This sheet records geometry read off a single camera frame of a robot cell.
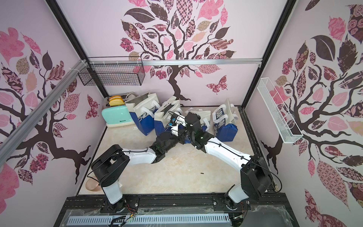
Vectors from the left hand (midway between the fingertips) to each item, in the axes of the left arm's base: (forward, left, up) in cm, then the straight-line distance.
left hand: (188, 131), depth 84 cm
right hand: (+6, -3, +11) cm, 13 cm away
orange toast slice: (+30, +53, +2) cm, 61 cm away
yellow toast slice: (+24, +51, +2) cm, 56 cm away
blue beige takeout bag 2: (+7, +15, +7) cm, 18 cm away
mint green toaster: (+18, +51, -5) cm, 54 cm away
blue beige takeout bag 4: (+8, -23, +3) cm, 25 cm away
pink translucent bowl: (-26, +55, -15) cm, 63 cm away
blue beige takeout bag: (+14, +29, +6) cm, 33 cm away
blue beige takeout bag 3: (+7, -10, +6) cm, 14 cm away
